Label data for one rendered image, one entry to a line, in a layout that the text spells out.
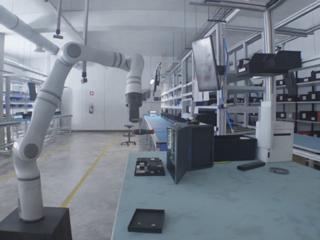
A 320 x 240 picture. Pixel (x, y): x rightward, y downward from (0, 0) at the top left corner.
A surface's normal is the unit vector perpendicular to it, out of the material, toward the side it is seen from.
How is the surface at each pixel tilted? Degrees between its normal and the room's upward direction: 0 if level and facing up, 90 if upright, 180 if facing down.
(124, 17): 90
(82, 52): 87
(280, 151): 90
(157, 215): 0
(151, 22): 90
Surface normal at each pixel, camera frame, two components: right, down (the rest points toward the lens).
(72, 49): 0.56, -0.04
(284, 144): 0.08, 0.06
